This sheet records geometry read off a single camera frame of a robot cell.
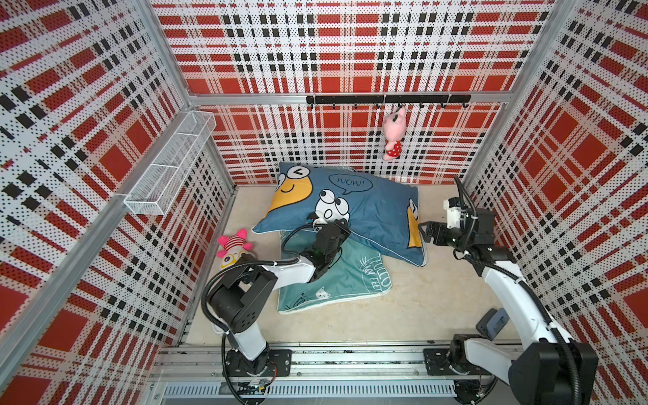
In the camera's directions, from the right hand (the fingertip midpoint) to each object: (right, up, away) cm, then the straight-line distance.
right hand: (433, 227), depth 82 cm
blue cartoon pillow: (-16, +5, +9) cm, 19 cm away
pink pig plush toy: (-11, +36, +10) cm, 39 cm away
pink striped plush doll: (-71, -8, +11) cm, 72 cm away
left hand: (-26, +3, +8) cm, 28 cm away
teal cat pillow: (-23, -16, +7) cm, 30 cm away
